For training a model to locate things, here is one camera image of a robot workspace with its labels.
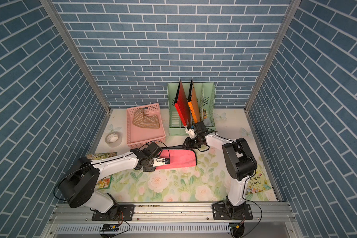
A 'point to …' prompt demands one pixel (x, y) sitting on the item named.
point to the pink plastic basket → (138, 137)
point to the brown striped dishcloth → (141, 119)
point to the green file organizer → (206, 96)
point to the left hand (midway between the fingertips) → (155, 161)
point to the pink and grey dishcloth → (179, 156)
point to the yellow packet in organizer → (204, 112)
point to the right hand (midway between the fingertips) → (185, 146)
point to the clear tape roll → (113, 139)
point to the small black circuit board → (110, 227)
